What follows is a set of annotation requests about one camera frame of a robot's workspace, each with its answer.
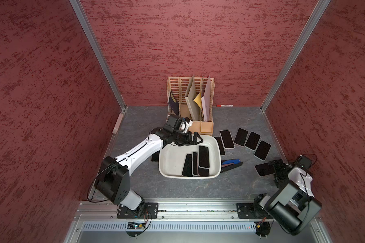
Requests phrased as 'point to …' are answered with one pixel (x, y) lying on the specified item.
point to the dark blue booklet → (174, 104)
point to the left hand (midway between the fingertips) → (195, 144)
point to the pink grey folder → (206, 101)
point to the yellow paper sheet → (198, 100)
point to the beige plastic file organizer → (179, 86)
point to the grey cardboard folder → (191, 94)
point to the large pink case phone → (264, 169)
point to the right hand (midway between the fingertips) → (269, 170)
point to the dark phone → (241, 137)
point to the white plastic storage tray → (172, 157)
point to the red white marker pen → (224, 105)
